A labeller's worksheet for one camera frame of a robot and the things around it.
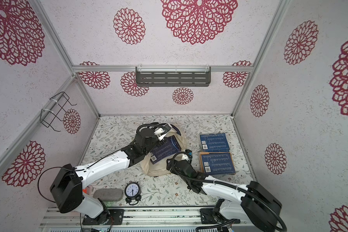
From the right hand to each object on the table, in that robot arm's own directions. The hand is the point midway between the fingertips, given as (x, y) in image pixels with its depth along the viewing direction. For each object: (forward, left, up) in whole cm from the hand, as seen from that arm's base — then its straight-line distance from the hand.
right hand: (169, 161), depth 82 cm
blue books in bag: (+15, 0, -7) cm, 17 cm away
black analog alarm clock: (-15, +20, -7) cm, 26 cm away
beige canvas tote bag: (+1, +6, -10) cm, 11 cm away
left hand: (+13, +3, +14) cm, 20 cm away
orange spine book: (+3, -19, -6) cm, 21 cm away
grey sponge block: (-17, +32, -6) cm, 37 cm away
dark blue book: (+18, -30, -6) cm, 35 cm away
